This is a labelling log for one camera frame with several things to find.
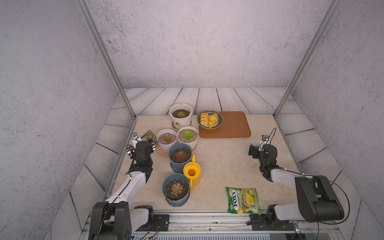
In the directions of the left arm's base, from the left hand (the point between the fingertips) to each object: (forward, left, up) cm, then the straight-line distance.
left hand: (142, 141), depth 85 cm
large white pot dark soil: (+27, -20, -6) cm, 34 cm away
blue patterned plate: (+30, -49, -14) cm, 59 cm away
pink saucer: (+1, -9, -17) cm, 19 cm away
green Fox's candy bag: (-29, -54, -15) cm, 63 cm away
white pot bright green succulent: (+7, -25, -5) cm, 27 cm away
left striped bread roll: (+27, -37, -11) cm, 47 cm away
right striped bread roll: (+26, -43, -11) cm, 51 cm away
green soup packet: (+17, +3, -16) cm, 23 cm away
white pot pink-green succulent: (+6, -11, -6) cm, 14 cm away
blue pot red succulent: (-5, -21, -7) cm, 23 cm away
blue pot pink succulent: (-24, -20, -9) cm, 32 cm away
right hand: (+1, -70, -6) cm, 70 cm away
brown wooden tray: (+24, -60, -15) cm, 67 cm away
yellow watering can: (-16, -28, -6) cm, 33 cm away
